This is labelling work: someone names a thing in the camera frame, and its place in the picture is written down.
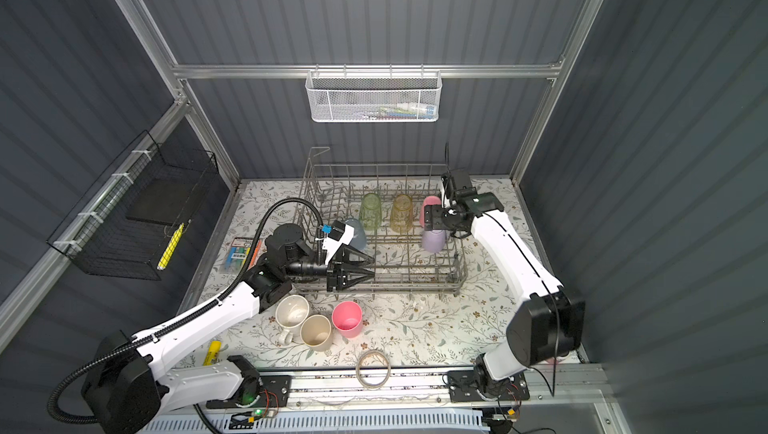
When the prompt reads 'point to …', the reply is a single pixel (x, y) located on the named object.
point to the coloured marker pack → (240, 250)
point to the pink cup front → (428, 201)
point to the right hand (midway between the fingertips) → (444, 220)
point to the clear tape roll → (357, 369)
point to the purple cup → (433, 240)
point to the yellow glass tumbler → (401, 213)
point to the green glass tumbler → (371, 212)
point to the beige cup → (316, 332)
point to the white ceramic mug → (292, 313)
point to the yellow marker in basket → (170, 247)
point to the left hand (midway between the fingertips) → (374, 267)
